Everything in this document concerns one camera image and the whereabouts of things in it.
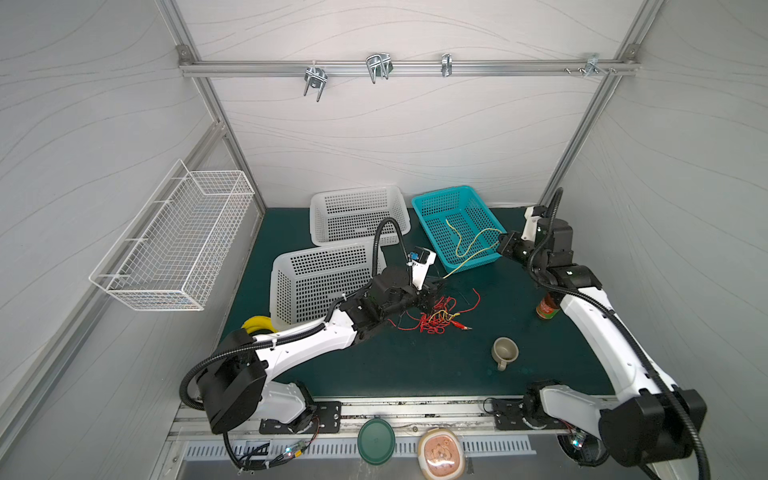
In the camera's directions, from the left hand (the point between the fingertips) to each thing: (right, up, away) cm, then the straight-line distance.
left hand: (450, 278), depth 73 cm
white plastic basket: (-30, +18, +46) cm, 58 cm away
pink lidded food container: (-3, -39, -6) cm, 40 cm away
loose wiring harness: (-47, -42, -5) cm, 63 cm away
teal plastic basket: (+13, +14, +42) cm, 46 cm away
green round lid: (-18, -33, -11) cm, 39 cm away
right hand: (+17, +13, +6) cm, 22 cm away
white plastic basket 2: (-43, -5, +26) cm, 51 cm away
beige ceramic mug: (+18, -22, +11) cm, 31 cm away
